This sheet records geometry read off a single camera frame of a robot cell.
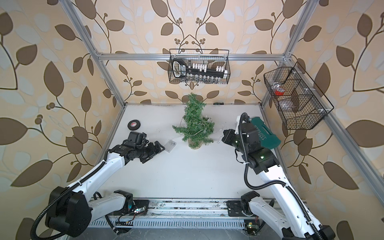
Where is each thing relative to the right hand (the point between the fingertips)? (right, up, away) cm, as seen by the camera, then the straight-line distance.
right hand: (223, 131), depth 72 cm
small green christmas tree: (-13, +2, 0) cm, 13 cm away
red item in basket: (+33, +21, +10) cm, 40 cm away
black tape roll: (-59, +2, +36) cm, 70 cm away
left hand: (-35, -11, +11) cm, 38 cm away
